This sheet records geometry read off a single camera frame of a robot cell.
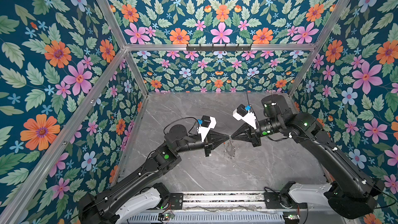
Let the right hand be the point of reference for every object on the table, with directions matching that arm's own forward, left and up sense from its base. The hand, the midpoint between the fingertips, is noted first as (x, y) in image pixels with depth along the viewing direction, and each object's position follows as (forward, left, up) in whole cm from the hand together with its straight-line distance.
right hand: (233, 134), depth 58 cm
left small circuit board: (-23, +32, -36) cm, 53 cm away
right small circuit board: (-23, -28, -36) cm, 51 cm away
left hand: (-3, +2, +2) cm, 4 cm away
